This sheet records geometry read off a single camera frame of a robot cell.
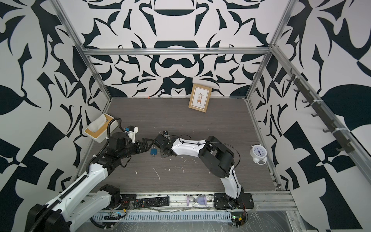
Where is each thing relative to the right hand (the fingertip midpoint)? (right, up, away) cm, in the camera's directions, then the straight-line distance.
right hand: (166, 151), depth 91 cm
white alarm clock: (+57, 0, -2) cm, 57 cm away
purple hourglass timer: (+20, -20, -18) cm, 33 cm away
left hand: (-7, +9, -11) cm, 16 cm away
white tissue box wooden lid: (-46, +13, +5) cm, 48 cm away
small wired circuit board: (-21, -26, -20) cm, 39 cm away
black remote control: (-5, -21, -18) cm, 28 cm away
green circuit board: (+38, -27, -20) cm, 51 cm away
